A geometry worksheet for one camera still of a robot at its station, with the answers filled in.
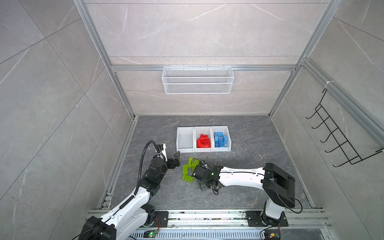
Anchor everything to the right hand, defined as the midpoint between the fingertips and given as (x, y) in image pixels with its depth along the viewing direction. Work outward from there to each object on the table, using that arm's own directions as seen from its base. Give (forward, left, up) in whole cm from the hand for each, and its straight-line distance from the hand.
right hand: (205, 182), depth 85 cm
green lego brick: (+8, +12, +1) cm, 14 cm away
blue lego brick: (+33, -12, +2) cm, 35 cm away
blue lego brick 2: (+24, -13, +3) cm, 28 cm away
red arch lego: (+27, -1, +3) cm, 27 cm away
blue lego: (+25, -10, +2) cm, 27 cm away
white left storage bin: (+32, +12, -2) cm, 34 cm away
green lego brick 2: (+11, +6, +2) cm, 13 cm away
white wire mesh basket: (+59, +2, +30) cm, 66 cm away
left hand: (+14, +19, +15) cm, 27 cm away
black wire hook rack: (+4, -59, +33) cm, 67 cm away
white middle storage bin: (+35, -4, +5) cm, 35 cm away
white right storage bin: (+33, -17, +4) cm, 37 cm away
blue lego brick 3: (+26, -15, +5) cm, 31 cm away
